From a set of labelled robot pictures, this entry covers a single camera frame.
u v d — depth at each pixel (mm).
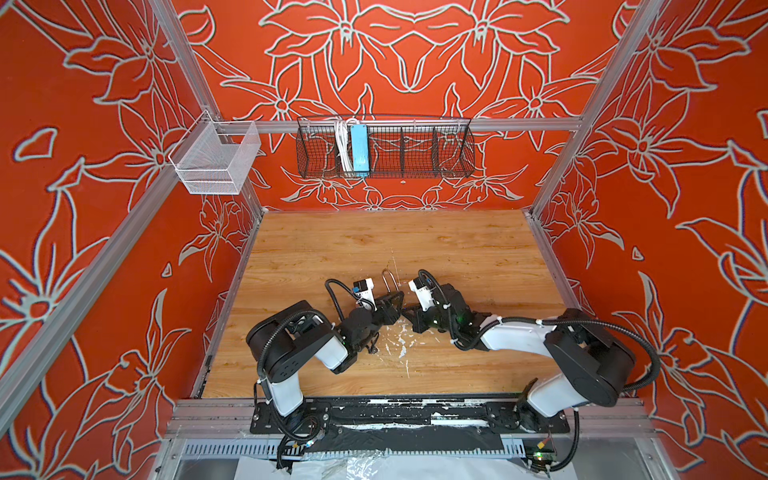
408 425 727
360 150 899
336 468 672
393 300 811
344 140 885
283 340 490
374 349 852
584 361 443
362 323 687
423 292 779
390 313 772
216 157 951
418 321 760
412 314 771
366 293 780
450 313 668
